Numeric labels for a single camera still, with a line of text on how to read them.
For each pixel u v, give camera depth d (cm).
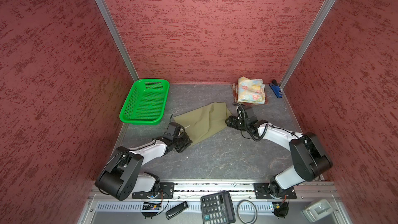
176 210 66
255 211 68
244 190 76
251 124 71
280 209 71
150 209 73
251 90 110
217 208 68
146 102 110
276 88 115
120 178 42
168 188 75
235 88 115
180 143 78
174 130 71
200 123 97
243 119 72
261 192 74
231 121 83
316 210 67
